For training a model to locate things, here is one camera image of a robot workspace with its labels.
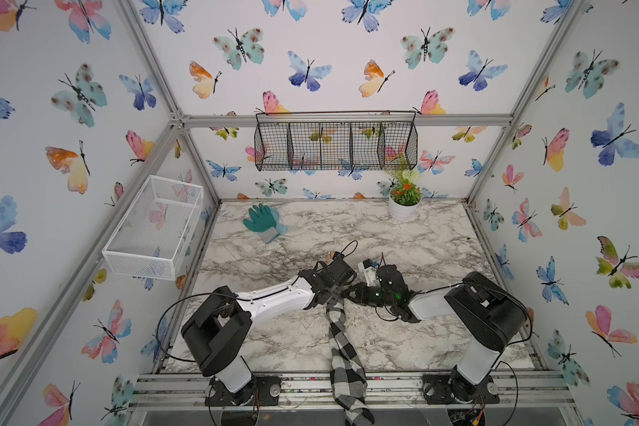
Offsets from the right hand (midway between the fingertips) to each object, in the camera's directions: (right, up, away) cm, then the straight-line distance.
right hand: (343, 293), depth 87 cm
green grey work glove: (-32, +24, +25) cm, 47 cm away
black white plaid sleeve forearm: (+1, -19, -17) cm, 25 cm away
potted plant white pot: (+24, +33, +14) cm, 43 cm away
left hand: (-4, +2, +1) cm, 5 cm away
